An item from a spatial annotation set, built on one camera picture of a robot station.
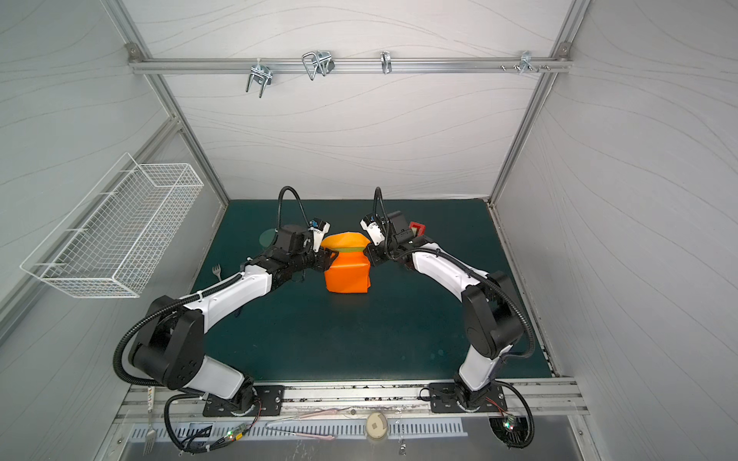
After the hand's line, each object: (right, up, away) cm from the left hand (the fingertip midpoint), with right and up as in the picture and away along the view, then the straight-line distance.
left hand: (329, 251), depth 88 cm
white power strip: (-44, -37, -14) cm, 59 cm away
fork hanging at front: (-40, -44, -19) cm, 62 cm away
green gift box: (+6, +1, +1) cm, 6 cm away
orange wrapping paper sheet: (+6, -7, 0) cm, 9 cm away
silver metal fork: (-41, -8, +11) cm, 43 cm away
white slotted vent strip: (-14, -43, -18) cm, 49 cm away
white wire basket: (-49, +5, -19) cm, 53 cm away
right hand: (+12, +1, +1) cm, 12 cm away
